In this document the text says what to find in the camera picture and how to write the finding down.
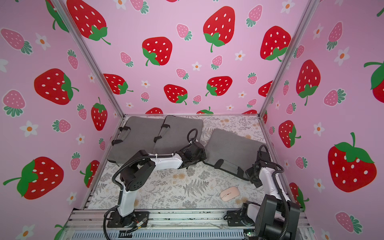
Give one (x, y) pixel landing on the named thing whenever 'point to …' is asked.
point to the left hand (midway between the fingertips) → (209, 155)
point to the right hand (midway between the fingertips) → (249, 176)
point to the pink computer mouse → (229, 193)
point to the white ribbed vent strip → (190, 234)
